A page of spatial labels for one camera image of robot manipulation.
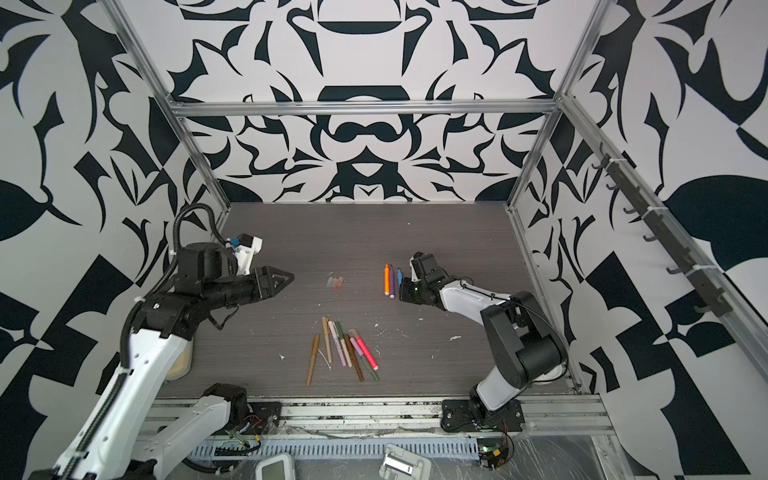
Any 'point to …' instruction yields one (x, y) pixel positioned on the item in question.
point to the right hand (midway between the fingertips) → (401, 288)
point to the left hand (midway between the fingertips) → (289, 275)
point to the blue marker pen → (399, 276)
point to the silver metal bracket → (400, 464)
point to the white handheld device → (275, 467)
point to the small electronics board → (492, 452)
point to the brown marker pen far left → (314, 354)
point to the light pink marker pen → (338, 341)
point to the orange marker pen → (386, 280)
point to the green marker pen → (372, 370)
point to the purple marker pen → (392, 282)
